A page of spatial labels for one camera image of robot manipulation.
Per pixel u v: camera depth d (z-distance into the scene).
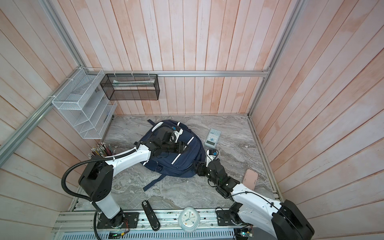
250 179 0.84
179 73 0.95
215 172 0.61
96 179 0.46
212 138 1.04
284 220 0.41
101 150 0.80
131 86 1.04
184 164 0.85
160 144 0.68
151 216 0.73
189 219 0.72
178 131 0.79
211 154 0.74
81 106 0.70
